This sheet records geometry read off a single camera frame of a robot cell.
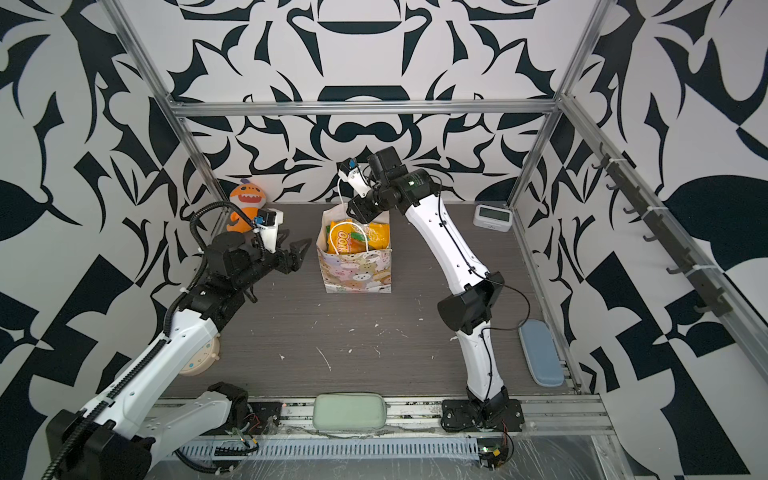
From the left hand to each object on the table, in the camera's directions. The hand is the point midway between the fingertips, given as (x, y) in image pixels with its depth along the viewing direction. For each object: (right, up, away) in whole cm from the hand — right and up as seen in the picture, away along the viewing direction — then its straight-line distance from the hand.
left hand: (297, 229), depth 73 cm
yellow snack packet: (+11, -2, +8) cm, 14 cm away
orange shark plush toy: (-29, +12, +38) cm, 49 cm away
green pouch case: (+11, -44, +1) cm, 46 cm away
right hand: (+13, +6, +4) cm, 15 cm away
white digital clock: (+61, +5, +39) cm, 73 cm away
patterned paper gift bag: (+13, -7, +3) cm, 15 cm away
